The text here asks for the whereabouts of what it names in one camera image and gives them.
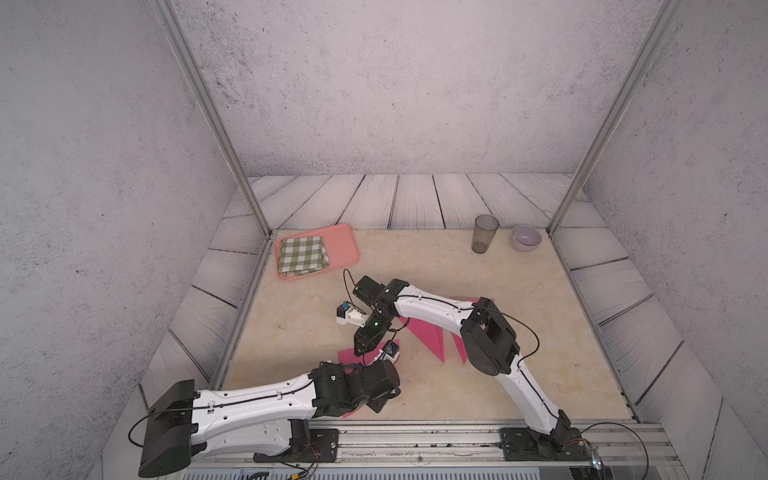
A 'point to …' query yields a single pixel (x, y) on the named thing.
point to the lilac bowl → (525, 238)
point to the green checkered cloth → (302, 254)
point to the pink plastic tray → (340, 243)
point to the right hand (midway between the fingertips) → (360, 350)
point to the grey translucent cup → (485, 229)
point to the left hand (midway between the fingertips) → (389, 389)
